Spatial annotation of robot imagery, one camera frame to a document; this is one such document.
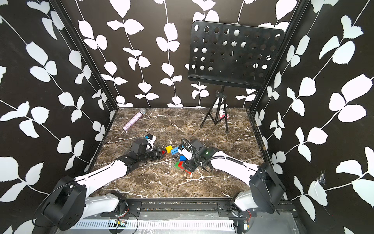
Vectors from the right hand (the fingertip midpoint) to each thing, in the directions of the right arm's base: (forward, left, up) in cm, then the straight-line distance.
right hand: (184, 161), depth 82 cm
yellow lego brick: (+12, +11, -6) cm, 18 cm away
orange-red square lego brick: (-1, +2, -1) cm, 3 cm away
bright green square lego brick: (+2, +6, -9) cm, 11 cm away
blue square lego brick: (+6, +2, -9) cm, 11 cm away
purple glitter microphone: (+36, +42, -6) cm, 56 cm away
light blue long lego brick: (+10, +8, -6) cm, 14 cm away
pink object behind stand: (+42, -28, -7) cm, 51 cm away
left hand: (+7, +13, +1) cm, 15 cm away
